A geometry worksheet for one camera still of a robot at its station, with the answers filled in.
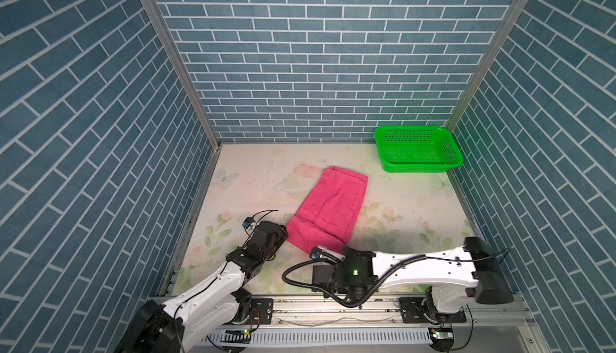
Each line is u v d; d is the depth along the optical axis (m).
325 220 0.92
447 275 0.42
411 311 0.73
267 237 0.67
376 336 0.71
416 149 1.20
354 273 0.47
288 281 0.52
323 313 0.75
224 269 0.56
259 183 1.06
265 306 0.75
